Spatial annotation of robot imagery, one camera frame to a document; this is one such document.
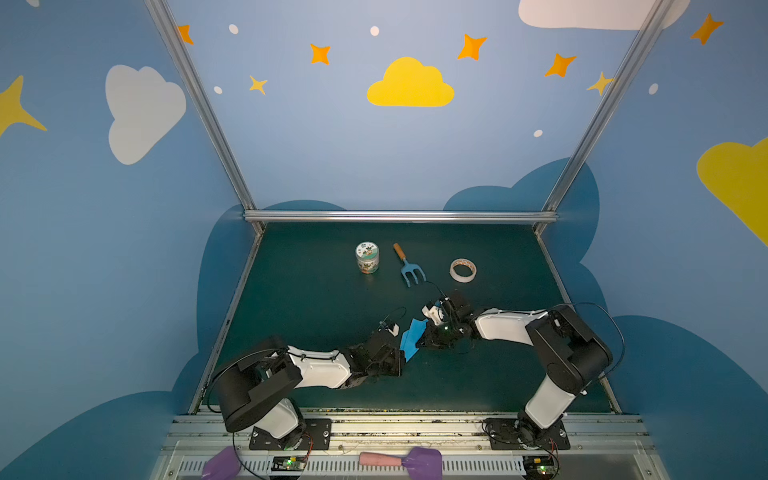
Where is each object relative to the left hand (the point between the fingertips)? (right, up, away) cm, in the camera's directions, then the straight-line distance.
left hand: (410, 365), depth 85 cm
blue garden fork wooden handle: (+2, +27, +24) cm, 36 cm away
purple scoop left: (-46, -19, -14) cm, 52 cm away
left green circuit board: (-31, -19, -13) cm, 39 cm away
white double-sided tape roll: (+20, +24, +22) cm, 38 cm away
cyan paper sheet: (+1, +6, +6) cm, 9 cm away
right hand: (+3, +5, +5) cm, 8 cm away
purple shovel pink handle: (+2, -17, -16) cm, 23 cm away
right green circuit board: (+30, -20, -13) cm, 39 cm away
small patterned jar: (-14, +31, +17) cm, 38 cm away
